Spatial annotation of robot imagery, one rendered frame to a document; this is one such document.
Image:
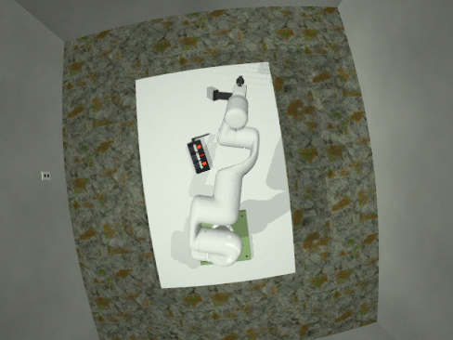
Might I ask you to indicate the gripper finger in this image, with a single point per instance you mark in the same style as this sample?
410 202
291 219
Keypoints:
241 80

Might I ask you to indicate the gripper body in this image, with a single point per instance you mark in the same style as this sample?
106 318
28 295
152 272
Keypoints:
239 90

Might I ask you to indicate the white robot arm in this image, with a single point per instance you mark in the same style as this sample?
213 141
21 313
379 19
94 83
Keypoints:
223 207

